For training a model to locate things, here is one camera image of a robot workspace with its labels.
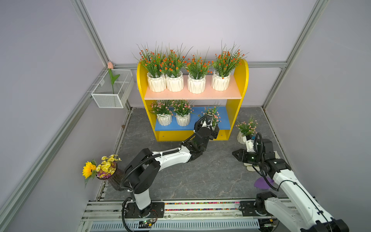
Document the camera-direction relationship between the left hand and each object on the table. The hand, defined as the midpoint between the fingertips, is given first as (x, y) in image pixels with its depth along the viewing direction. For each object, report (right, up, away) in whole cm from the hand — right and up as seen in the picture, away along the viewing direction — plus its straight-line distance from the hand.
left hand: (210, 123), depth 82 cm
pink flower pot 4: (+24, -5, +10) cm, 27 cm away
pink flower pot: (-27, +8, +1) cm, 28 cm away
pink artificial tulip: (-61, +28, +9) cm, 68 cm away
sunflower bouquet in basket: (-48, -21, -19) cm, 56 cm away
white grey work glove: (+19, -22, -13) cm, 31 cm away
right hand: (+13, -17, -1) cm, 21 cm away
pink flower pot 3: (+2, +3, -10) cm, 10 cm away
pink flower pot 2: (-16, +7, -2) cm, 17 cm away
